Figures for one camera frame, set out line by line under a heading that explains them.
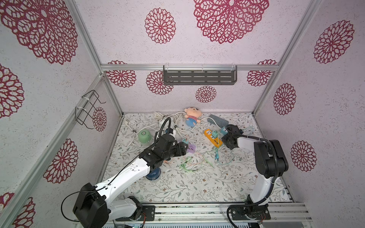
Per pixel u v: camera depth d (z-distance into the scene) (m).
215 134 0.99
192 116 1.09
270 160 0.52
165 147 0.58
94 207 0.39
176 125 1.10
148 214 0.74
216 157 0.95
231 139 0.79
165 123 0.59
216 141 1.00
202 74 0.93
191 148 0.95
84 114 0.76
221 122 1.11
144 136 0.94
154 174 0.77
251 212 0.66
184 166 0.90
